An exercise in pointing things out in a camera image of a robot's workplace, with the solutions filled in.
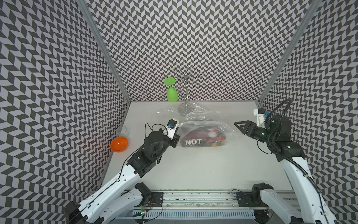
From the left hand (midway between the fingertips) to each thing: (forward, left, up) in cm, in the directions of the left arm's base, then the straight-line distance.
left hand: (176, 127), depth 70 cm
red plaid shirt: (+1, -14, -12) cm, 19 cm away
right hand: (-1, -31, 0) cm, 31 cm away
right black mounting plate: (-28, -36, -27) cm, 53 cm away
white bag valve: (+6, -21, -17) cm, 28 cm away
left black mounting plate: (-28, +10, -26) cm, 39 cm away
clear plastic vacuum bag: (+4, -14, +2) cm, 14 cm away
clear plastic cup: (+14, +41, -25) cm, 50 cm away
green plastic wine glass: (+30, +4, -4) cm, 31 cm away
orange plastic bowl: (+2, +39, -23) cm, 45 cm away
